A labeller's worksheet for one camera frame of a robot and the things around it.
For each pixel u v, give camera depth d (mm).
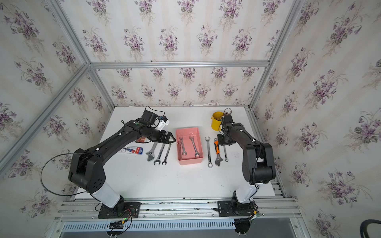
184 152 933
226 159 905
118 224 714
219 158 905
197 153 933
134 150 930
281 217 780
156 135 732
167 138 748
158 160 905
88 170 439
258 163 477
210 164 886
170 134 762
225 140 784
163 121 784
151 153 928
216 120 987
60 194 421
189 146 962
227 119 766
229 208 727
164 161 911
